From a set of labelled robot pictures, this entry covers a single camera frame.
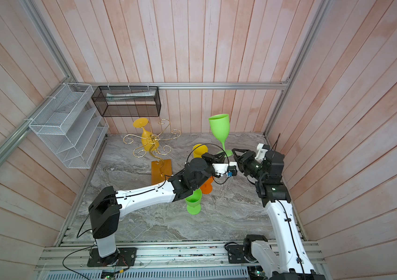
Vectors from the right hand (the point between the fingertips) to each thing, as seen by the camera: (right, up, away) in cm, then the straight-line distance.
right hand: (231, 150), depth 72 cm
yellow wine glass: (-13, -1, +22) cm, 26 cm away
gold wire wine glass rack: (-34, -11, +23) cm, 43 cm away
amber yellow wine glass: (-37, +4, +13) cm, 40 cm away
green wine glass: (-16, -23, +3) cm, 28 cm away
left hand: (-4, -1, +1) cm, 4 cm away
